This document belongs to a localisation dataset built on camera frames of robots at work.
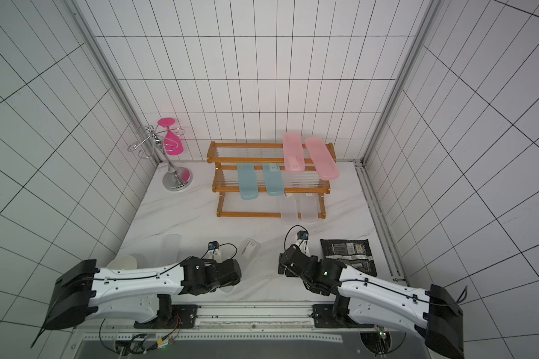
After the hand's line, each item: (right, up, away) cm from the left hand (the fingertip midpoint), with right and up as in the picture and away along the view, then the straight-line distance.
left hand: (221, 277), depth 79 cm
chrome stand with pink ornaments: (-24, +52, +11) cm, 58 cm away
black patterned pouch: (+51, +7, +6) cm, 52 cm away
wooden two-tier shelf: (-4, +34, +27) cm, 43 cm away
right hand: (+22, +5, 0) cm, 23 cm away
